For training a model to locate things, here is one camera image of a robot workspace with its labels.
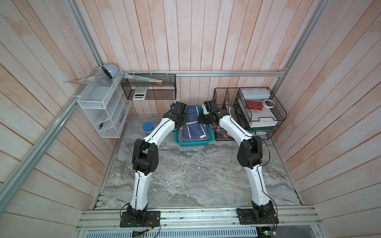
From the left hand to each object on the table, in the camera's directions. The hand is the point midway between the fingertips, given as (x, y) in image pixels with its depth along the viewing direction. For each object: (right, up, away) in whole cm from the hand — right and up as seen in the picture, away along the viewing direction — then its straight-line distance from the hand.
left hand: (185, 120), depth 98 cm
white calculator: (-30, +18, -1) cm, 35 cm away
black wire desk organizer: (+37, +17, +17) cm, 44 cm away
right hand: (+9, +2, +2) cm, 9 cm away
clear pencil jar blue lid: (-22, -5, -13) cm, 26 cm away
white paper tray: (+51, +2, -7) cm, 52 cm away
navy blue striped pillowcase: (+6, -5, 0) cm, 8 cm away
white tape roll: (+56, +12, 0) cm, 58 cm away
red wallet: (+46, +10, -3) cm, 47 cm away
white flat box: (+51, +20, +7) cm, 55 cm away
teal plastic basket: (+7, -15, -2) cm, 16 cm away
